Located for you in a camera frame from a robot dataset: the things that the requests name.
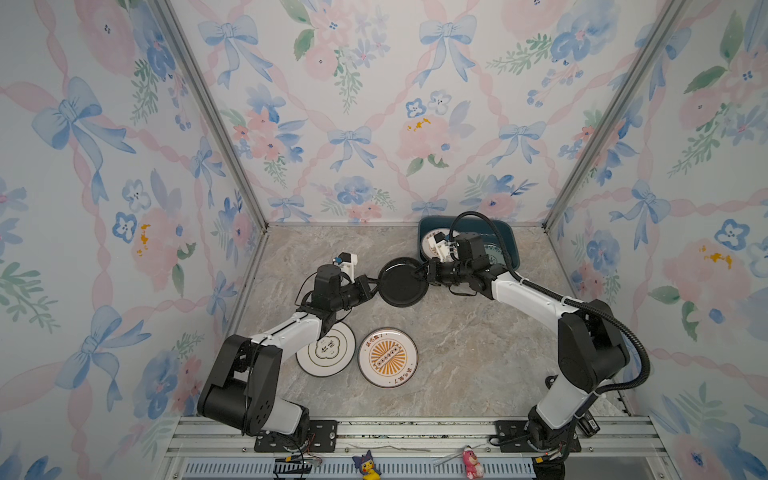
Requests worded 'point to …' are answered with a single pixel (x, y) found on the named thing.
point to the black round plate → (397, 284)
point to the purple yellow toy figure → (365, 464)
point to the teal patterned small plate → (494, 253)
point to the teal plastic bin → (509, 230)
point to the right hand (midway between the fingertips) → (411, 272)
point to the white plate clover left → (331, 354)
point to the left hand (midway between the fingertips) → (385, 280)
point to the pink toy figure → (473, 467)
